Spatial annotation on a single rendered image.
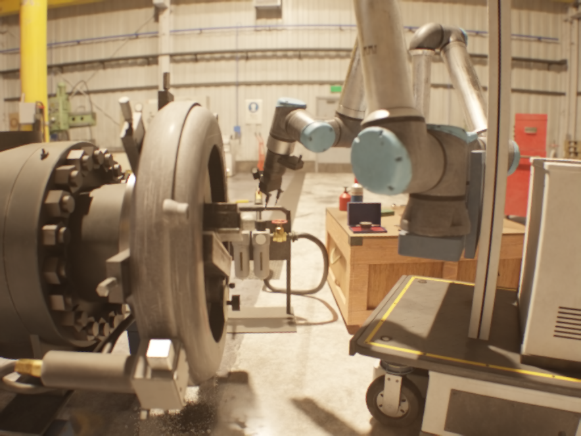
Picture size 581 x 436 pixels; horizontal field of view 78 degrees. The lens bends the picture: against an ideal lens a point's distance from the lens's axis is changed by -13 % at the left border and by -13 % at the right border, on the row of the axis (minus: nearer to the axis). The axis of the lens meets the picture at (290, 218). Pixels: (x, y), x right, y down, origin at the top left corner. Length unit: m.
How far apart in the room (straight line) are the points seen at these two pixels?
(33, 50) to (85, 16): 9.59
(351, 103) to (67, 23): 13.69
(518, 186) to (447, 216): 3.64
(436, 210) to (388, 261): 0.86
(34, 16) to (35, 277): 4.07
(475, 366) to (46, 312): 1.05
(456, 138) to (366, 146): 0.25
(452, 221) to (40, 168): 1.01
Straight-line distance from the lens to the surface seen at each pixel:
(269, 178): 1.30
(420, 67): 1.85
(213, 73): 12.24
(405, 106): 0.93
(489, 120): 1.16
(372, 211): 1.99
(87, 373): 0.85
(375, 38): 0.97
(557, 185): 1.06
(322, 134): 1.13
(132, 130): 0.85
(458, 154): 1.04
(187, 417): 1.42
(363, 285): 1.87
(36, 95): 4.70
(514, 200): 4.68
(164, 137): 0.86
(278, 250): 1.99
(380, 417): 1.38
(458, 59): 1.84
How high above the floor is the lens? 0.87
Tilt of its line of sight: 11 degrees down
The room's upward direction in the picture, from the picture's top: straight up
